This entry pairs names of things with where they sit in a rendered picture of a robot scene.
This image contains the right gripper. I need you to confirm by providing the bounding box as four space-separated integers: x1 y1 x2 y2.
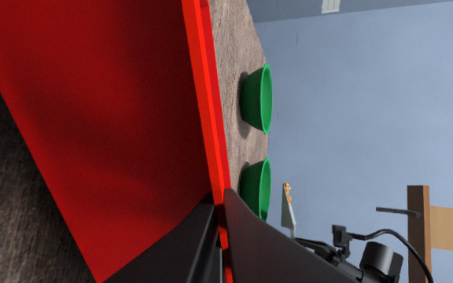
293 237 362 280

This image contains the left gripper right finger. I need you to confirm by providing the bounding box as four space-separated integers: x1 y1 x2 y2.
223 188 360 283

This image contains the grey metal scoop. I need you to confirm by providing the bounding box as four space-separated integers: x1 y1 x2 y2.
281 183 296 239

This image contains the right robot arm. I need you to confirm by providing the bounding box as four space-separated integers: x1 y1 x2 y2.
331 224 403 283

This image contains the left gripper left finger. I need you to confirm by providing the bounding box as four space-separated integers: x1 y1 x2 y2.
102 190 225 283

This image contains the green bowl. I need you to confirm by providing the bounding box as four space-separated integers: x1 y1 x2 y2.
241 63 273 134
240 157 271 222

